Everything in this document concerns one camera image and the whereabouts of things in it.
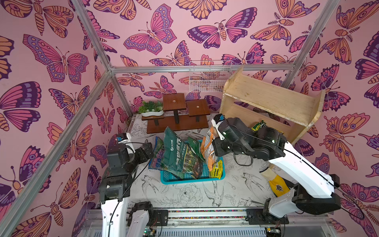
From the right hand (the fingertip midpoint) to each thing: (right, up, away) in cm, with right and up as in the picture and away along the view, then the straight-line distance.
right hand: (209, 146), depth 60 cm
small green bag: (-5, -3, +24) cm, 24 cm away
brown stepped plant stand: (-7, +16, +40) cm, 43 cm away
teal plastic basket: (-21, -22, +24) cm, 38 cm away
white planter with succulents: (-34, +19, +35) cm, 52 cm away
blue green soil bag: (-26, -10, +15) cm, 32 cm away
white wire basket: (+3, +40, +35) cm, 53 cm away
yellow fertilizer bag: (+6, -16, +19) cm, 26 cm away
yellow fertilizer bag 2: (+31, +9, +21) cm, 38 cm away
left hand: (-30, 0, +9) cm, 31 cm away
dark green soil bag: (-14, -6, +11) cm, 19 cm away
